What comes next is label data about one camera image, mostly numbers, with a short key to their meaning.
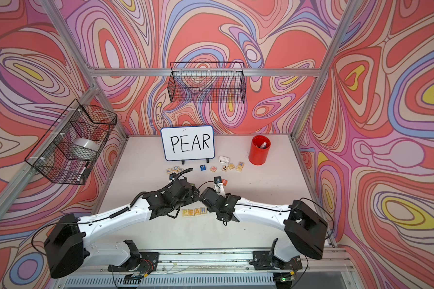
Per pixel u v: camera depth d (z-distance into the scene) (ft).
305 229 1.38
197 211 2.83
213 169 3.33
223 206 1.99
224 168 3.33
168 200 2.01
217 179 2.41
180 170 3.33
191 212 2.83
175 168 3.35
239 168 3.34
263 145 3.32
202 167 3.37
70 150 2.35
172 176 2.46
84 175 2.36
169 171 3.32
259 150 3.32
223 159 3.43
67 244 1.32
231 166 3.41
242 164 3.43
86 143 2.41
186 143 3.32
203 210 2.83
